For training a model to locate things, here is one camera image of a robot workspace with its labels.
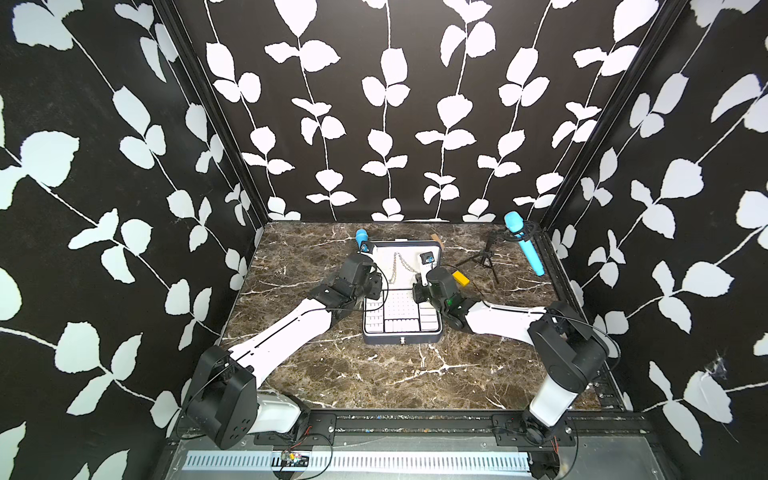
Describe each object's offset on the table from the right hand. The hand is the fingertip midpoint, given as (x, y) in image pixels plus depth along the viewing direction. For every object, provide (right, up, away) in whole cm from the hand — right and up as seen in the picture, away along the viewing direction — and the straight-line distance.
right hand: (413, 271), depth 91 cm
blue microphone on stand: (+29, +15, -6) cm, 33 cm away
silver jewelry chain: (-6, +2, -1) cm, 6 cm away
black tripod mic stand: (+28, +11, -3) cm, 30 cm away
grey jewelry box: (-5, -14, -5) cm, 16 cm away
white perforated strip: (+1, -44, -21) cm, 49 cm away
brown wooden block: (+10, +12, +25) cm, 29 cm away
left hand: (-11, +1, -8) cm, 14 cm away
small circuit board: (-31, -44, -21) cm, 58 cm away
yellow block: (+17, -3, +12) cm, 21 cm away
